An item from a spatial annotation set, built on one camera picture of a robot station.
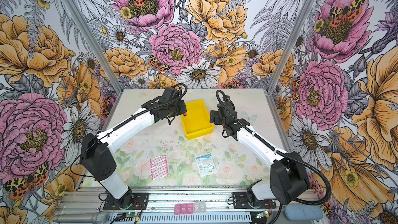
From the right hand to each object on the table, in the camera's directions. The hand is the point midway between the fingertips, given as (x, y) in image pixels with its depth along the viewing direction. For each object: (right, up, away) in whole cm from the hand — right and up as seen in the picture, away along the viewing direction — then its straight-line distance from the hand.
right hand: (220, 118), depth 86 cm
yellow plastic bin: (-13, -5, +18) cm, 23 cm away
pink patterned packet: (-33, -27, -1) cm, 43 cm away
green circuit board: (+18, -42, -15) cm, 48 cm away
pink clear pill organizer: (-16, -40, -15) cm, 45 cm away
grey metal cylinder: (-53, -41, -19) cm, 70 cm away
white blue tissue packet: (-8, -26, -1) cm, 27 cm away
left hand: (-20, +3, -2) cm, 20 cm away
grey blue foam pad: (+35, -40, -18) cm, 56 cm away
